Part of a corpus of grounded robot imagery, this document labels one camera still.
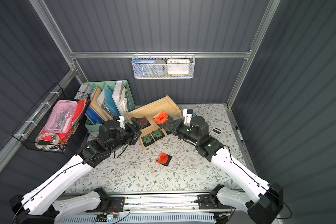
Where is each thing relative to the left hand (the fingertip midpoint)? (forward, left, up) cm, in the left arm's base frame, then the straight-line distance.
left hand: (144, 124), depth 66 cm
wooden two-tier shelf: (+21, +1, -13) cm, 25 cm away
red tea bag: (+4, -8, 0) cm, 9 cm away
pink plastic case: (+7, +45, -3) cm, 45 cm away
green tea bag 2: (+15, -4, -31) cm, 34 cm away
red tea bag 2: (-3, -8, -33) cm, 34 cm away
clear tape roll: (-6, +42, -5) cm, 43 cm away
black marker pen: (+19, -67, -37) cm, 79 cm away
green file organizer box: (+29, +28, -11) cm, 42 cm away
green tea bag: (+10, +3, -31) cm, 33 cm away
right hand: (+1, -11, +1) cm, 12 cm away
